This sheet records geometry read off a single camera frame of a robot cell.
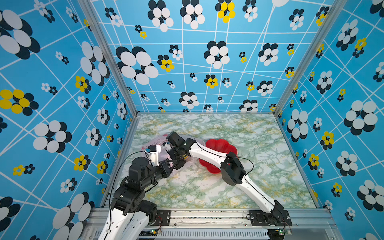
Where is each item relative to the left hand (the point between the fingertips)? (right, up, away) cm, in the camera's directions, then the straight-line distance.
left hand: (178, 161), depth 67 cm
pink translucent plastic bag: (+5, -4, +14) cm, 15 cm away
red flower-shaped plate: (+25, +3, +32) cm, 40 cm away
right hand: (-13, -6, +16) cm, 22 cm away
